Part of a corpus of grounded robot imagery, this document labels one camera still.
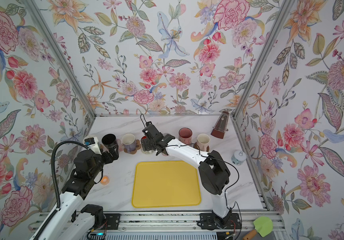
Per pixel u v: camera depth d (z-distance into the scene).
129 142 1.02
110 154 0.69
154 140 0.66
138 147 1.02
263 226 0.73
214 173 0.48
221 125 1.01
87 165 0.56
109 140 0.96
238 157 0.91
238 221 0.74
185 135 1.00
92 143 0.65
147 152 0.97
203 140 0.97
